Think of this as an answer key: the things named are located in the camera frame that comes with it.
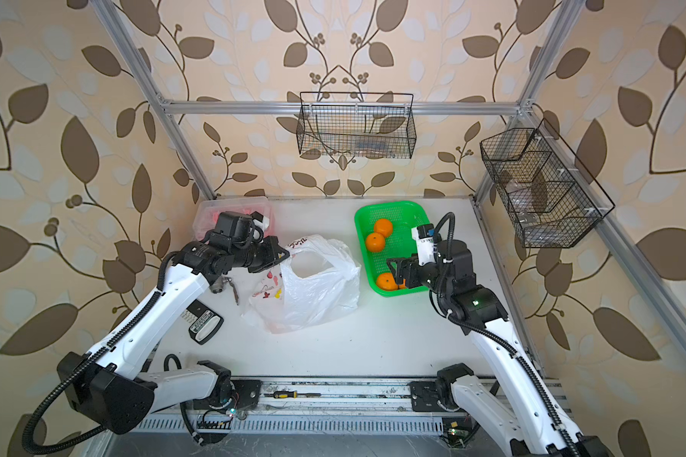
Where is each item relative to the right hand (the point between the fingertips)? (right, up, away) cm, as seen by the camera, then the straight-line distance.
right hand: (398, 260), depth 73 cm
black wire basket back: (-11, +44, +23) cm, 50 cm away
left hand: (-30, +3, +2) cm, 30 cm away
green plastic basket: (+6, +2, +34) cm, 34 cm away
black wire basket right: (+40, +16, 0) cm, 43 cm away
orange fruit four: (-1, -9, +17) cm, 19 cm away
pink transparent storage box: (-65, +15, +30) cm, 73 cm away
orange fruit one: (-1, +9, +32) cm, 34 cm away
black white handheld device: (-57, -21, +13) cm, 62 cm away
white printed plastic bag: (-21, -5, -1) cm, 22 cm away
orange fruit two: (-4, +3, +27) cm, 28 cm away
